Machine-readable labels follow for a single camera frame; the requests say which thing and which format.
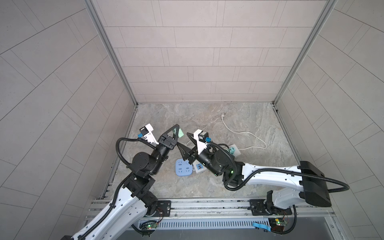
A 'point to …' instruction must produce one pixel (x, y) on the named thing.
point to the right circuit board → (277, 225)
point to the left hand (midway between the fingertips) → (180, 127)
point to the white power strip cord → (222, 117)
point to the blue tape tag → (262, 226)
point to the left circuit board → (149, 224)
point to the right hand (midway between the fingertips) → (181, 139)
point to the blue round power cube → (183, 168)
